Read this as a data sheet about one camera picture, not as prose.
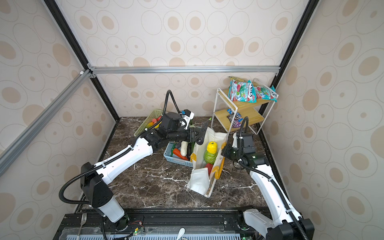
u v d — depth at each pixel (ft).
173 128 1.92
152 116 3.81
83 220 2.44
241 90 2.67
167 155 2.99
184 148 3.10
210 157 2.92
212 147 2.81
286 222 1.26
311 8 2.24
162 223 2.45
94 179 1.38
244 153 1.88
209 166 2.44
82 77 2.75
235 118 2.71
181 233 2.31
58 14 2.28
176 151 3.18
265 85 2.97
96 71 2.97
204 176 2.44
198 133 2.39
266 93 2.74
